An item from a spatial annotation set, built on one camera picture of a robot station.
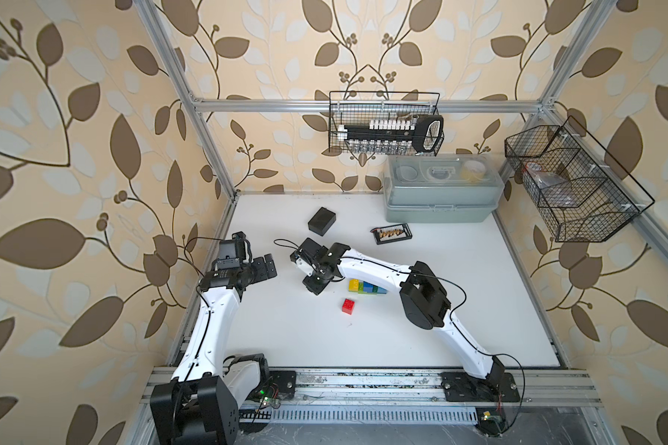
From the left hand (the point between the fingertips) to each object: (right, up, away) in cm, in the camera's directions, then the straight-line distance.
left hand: (257, 264), depth 82 cm
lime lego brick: (+32, -8, +6) cm, 33 cm away
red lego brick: (+27, -14, +4) cm, 31 cm away
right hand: (+16, -8, +11) cm, 21 cm away
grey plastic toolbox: (+64, +26, +24) cm, 73 cm away
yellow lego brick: (+29, -8, +6) cm, 31 cm away
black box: (+17, +13, +25) cm, 33 cm away
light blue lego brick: (+35, -3, -20) cm, 40 cm away
